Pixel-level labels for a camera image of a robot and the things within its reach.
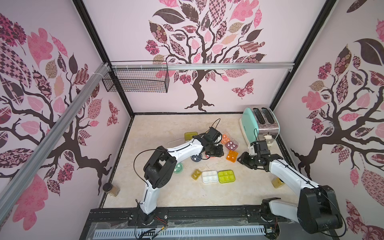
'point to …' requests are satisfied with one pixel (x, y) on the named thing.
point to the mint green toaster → (258, 124)
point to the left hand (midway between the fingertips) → (222, 155)
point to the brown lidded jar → (112, 190)
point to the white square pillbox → (210, 176)
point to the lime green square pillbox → (226, 176)
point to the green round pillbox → (178, 168)
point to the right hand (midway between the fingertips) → (240, 158)
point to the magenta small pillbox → (231, 145)
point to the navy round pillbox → (196, 158)
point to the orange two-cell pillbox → (232, 156)
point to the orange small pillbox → (225, 139)
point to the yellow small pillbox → (195, 174)
